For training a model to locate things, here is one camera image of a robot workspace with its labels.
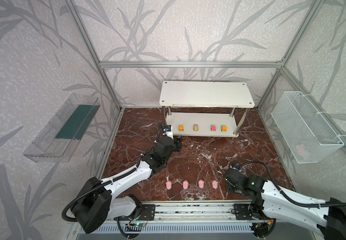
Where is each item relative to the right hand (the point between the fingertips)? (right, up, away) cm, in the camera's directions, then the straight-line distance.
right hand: (226, 181), depth 83 cm
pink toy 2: (-23, -1, -2) cm, 23 cm away
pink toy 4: (-7, -1, -1) cm, 7 cm away
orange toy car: (-26, +29, +15) cm, 42 cm away
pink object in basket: (+34, +20, -9) cm, 41 cm away
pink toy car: (-4, +29, +15) cm, 33 cm away
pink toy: (-32, -1, -2) cm, 32 cm away
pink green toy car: (-16, +29, +15) cm, 37 cm away
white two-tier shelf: (-5, +43, +37) cm, 57 cm away
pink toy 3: (-14, -1, -1) cm, 14 cm away
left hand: (-26, +28, -1) cm, 38 cm away
